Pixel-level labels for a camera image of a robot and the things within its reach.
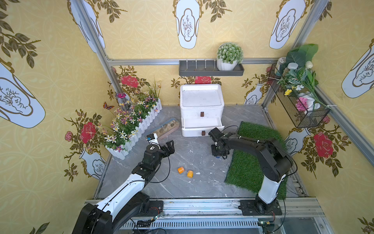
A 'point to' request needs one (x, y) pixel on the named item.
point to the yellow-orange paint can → (190, 174)
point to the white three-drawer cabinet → (202, 107)
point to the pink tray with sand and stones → (166, 128)
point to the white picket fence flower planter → (131, 118)
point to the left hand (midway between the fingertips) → (162, 142)
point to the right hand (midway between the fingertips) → (222, 148)
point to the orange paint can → (180, 170)
